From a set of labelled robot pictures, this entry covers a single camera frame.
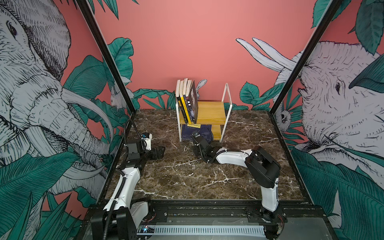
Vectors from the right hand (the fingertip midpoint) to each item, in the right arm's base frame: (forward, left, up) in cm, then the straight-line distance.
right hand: (194, 142), depth 93 cm
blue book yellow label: (+10, +5, 0) cm, 11 cm away
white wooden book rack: (+15, -12, +12) cm, 23 cm away
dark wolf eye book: (+14, -2, +13) cm, 19 cm away
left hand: (-7, +21, +7) cm, 23 cm away
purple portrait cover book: (+12, +1, +27) cm, 30 cm away
